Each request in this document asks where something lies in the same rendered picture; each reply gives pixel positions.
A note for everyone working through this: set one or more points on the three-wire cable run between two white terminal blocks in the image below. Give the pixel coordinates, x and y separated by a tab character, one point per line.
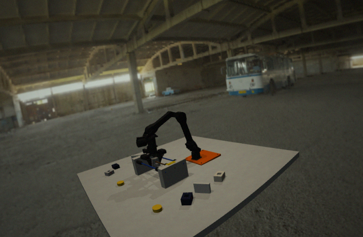
169	174

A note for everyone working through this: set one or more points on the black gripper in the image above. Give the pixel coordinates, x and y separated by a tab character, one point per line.
153	151

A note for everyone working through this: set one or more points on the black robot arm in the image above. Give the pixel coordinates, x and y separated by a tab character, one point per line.
149	134

